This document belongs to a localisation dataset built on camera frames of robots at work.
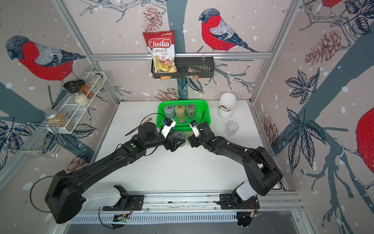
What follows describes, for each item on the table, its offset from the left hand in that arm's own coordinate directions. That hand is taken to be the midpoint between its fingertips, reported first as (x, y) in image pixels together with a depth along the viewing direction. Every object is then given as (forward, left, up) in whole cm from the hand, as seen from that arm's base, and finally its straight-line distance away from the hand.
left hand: (182, 133), depth 74 cm
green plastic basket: (+33, -14, -23) cm, 43 cm away
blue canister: (+28, +12, -16) cm, 34 cm away
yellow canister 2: (+8, -4, -13) cm, 16 cm away
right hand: (+8, -6, -14) cm, 18 cm away
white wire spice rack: (+5, +52, +12) cm, 53 cm away
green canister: (+29, -4, -16) cm, 34 cm away
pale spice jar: (+29, +52, +12) cm, 60 cm away
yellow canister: (+28, +4, -16) cm, 32 cm away
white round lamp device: (+35, -32, -15) cm, 49 cm away
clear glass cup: (+17, -33, -20) cm, 43 cm away
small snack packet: (+42, -5, +11) cm, 44 cm away
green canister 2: (+7, +1, -14) cm, 16 cm away
